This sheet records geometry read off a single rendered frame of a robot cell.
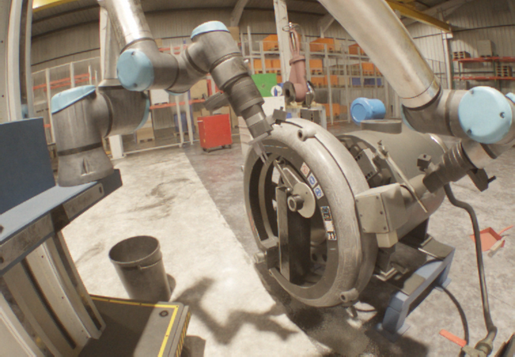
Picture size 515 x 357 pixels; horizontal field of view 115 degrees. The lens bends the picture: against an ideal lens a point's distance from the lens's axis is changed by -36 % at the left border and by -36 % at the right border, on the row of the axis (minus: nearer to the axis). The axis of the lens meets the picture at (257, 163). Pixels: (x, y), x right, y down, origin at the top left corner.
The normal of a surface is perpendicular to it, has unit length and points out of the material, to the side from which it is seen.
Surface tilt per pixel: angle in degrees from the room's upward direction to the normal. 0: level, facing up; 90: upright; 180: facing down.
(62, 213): 95
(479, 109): 81
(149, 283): 93
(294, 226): 91
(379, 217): 90
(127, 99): 99
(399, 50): 113
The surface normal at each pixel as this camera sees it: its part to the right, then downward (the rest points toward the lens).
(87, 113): 0.91, 0.00
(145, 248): 0.09, 0.17
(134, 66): -0.36, 0.33
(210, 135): 0.51, 0.15
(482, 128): -0.91, -0.01
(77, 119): 0.69, 0.11
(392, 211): 0.39, -0.22
